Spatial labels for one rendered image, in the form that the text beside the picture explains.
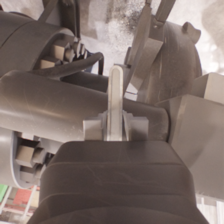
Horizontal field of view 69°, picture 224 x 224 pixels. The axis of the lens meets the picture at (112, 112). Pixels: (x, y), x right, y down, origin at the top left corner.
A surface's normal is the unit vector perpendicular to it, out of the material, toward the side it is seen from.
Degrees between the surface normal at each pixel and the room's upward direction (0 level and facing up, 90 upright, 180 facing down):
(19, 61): 83
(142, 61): 4
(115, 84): 49
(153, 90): 82
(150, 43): 4
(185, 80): 84
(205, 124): 67
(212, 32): 0
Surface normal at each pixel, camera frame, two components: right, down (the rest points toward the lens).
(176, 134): -0.64, -0.21
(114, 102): -0.01, 0.25
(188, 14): -0.20, 0.88
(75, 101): 0.15, -0.41
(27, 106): 0.05, 0.03
